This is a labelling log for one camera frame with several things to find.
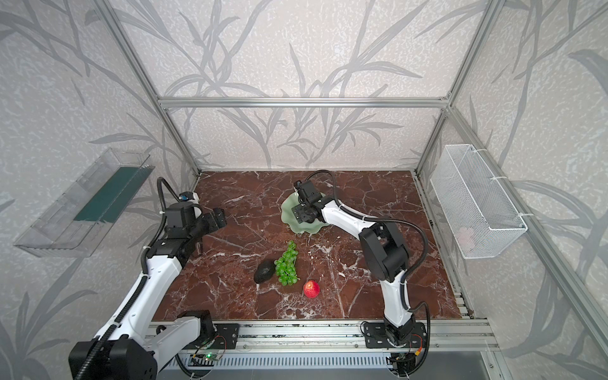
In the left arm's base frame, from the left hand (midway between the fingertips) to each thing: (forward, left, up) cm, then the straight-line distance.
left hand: (216, 206), depth 81 cm
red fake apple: (-23, -34, -15) cm, 43 cm away
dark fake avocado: (-17, -17, -16) cm, 28 cm away
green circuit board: (-42, 0, -22) cm, 48 cm away
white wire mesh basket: (-14, -78, +16) cm, 81 cm away
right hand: (+11, -31, -10) cm, 35 cm away
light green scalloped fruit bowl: (+7, -23, -19) cm, 31 cm away
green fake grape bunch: (-15, -24, -16) cm, 33 cm away
